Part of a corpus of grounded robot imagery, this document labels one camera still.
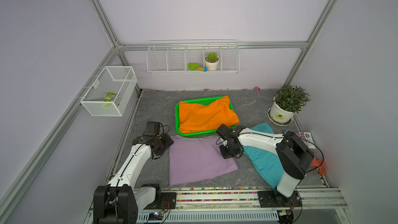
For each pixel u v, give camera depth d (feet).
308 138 3.10
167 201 2.37
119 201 1.31
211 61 2.98
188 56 3.27
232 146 2.44
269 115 3.43
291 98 2.91
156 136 2.36
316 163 2.69
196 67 3.22
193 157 2.85
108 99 2.45
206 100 3.34
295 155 1.54
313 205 2.41
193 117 3.21
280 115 3.16
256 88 4.07
